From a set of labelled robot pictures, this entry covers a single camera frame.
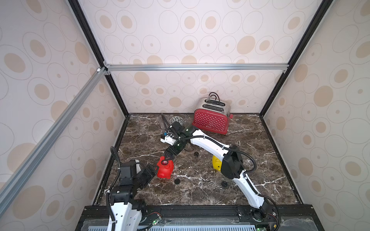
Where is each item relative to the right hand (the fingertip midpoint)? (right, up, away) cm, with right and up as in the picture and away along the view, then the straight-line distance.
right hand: (174, 151), depth 88 cm
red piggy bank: (-4, -8, -8) cm, 12 cm away
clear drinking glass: (-14, +19, +25) cm, 34 cm away
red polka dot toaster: (+25, +23, +9) cm, 35 cm away
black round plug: (+2, -17, -2) cm, 17 cm away
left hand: (-7, -7, -11) cm, 15 cm away
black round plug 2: (+29, -18, -5) cm, 35 cm away
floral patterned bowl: (-1, +22, +25) cm, 33 cm away
